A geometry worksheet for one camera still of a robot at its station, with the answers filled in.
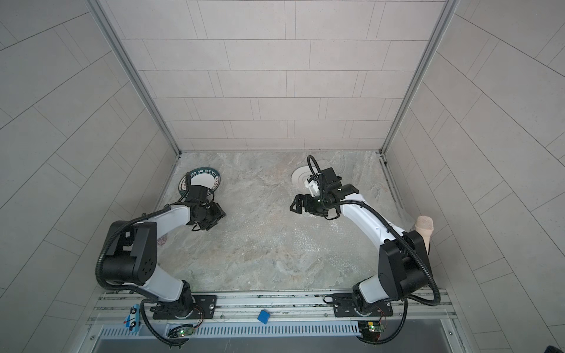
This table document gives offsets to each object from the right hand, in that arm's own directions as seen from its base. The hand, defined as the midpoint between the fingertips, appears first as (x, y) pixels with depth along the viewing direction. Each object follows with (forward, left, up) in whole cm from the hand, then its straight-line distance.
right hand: (300, 208), depth 82 cm
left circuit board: (-35, +38, -8) cm, 52 cm away
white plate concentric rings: (+25, -2, -11) cm, 27 cm away
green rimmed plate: (+26, +45, -7) cm, 53 cm away
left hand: (+7, +31, -11) cm, 34 cm away
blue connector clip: (-31, +54, -8) cm, 63 cm away
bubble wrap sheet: (-11, +6, -12) cm, 17 cm away
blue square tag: (-32, +14, -10) cm, 36 cm away
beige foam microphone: (-16, -35, +13) cm, 40 cm away
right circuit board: (-37, -20, -13) cm, 44 cm away
